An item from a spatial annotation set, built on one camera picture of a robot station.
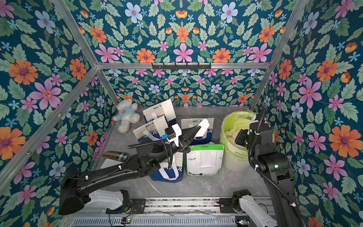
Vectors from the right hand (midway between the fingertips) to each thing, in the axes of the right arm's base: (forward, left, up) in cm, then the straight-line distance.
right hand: (243, 128), depth 63 cm
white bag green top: (-7, +17, -19) cm, 27 cm away
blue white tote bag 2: (-15, +37, -20) cm, 45 cm away
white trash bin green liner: (-8, +2, -12) cm, 15 cm away
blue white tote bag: (+23, +42, -12) cm, 49 cm away
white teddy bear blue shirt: (+30, +75, -25) cm, 84 cm away
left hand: (-8, +21, +11) cm, 25 cm away
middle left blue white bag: (+9, +49, -17) cm, 52 cm away
